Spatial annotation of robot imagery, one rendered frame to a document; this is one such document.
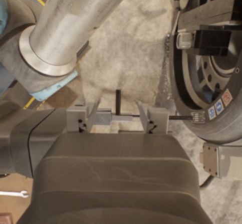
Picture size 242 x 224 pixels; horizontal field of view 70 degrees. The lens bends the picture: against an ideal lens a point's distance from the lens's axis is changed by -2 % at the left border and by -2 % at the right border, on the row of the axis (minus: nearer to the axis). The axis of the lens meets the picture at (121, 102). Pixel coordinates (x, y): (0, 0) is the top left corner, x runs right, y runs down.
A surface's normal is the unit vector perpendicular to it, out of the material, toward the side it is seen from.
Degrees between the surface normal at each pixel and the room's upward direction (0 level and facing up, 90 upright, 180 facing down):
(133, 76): 0
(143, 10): 0
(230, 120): 67
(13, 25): 36
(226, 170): 23
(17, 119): 90
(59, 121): 90
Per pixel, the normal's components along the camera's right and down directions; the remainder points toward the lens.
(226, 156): 0.02, -0.12
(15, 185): 0.01, 0.27
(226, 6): -1.00, -0.02
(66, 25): -0.21, 0.81
